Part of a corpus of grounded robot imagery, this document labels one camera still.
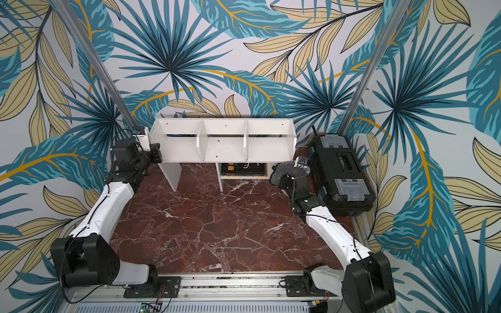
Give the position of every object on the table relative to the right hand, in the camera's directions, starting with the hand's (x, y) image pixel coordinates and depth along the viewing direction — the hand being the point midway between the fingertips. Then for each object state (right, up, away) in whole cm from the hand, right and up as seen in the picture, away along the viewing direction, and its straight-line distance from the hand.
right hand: (288, 172), depth 83 cm
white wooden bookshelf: (-19, +10, -8) cm, 23 cm away
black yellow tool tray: (-19, +1, +10) cm, 21 cm away
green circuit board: (-53, -50, -12) cm, 74 cm away
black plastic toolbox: (+24, -1, +6) cm, 25 cm away
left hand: (-53, +11, -2) cm, 55 cm away
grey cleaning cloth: (-1, +2, -3) cm, 3 cm away
